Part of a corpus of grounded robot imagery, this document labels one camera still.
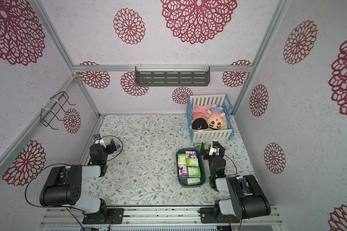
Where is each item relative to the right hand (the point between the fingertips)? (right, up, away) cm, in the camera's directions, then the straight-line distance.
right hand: (212, 144), depth 88 cm
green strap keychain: (-6, -3, +14) cm, 16 cm away
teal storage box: (-19, -21, -5) cm, 28 cm away
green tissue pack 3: (-12, -15, -5) cm, 20 cm away
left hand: (-68, +1, +5) cm, 68 cm away
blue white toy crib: (+12, +32, +22) cm, 40 cm away
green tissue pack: (-19, -10, +2) cm, 21 cm away
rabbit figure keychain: (-61, -3, +12) cm, 62 cm away
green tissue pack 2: (-12, -11, 0) cm, 17 cm away
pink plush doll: (-3, +23, +23) cm, 32 cm away
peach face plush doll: (+5, +15, +10) cm, 19 cm away
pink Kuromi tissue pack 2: (-19, -15, -4) cm, 24 cm away
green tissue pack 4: (-12, -20, -7) cm, 24 cm away
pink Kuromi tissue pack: (-13, -7, +2) cm, 15 cm away
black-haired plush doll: (-6, +14, +10) cm, 18 cm away
